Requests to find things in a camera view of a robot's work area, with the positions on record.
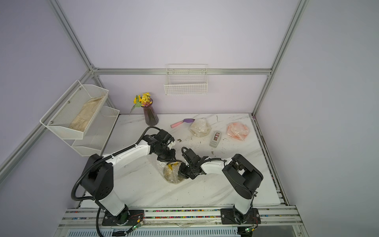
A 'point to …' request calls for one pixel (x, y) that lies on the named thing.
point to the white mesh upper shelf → (71, 116)
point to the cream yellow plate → (200, 127)
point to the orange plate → (238, 130)
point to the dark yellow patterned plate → (171, 172)
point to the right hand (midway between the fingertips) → (175, 178)
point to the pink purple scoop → (187, 120)
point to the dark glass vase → (151, 116)
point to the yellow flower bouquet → (145, 100)
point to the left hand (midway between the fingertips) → (174, 162)
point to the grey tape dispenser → (215, 138)
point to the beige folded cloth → (82, 118)
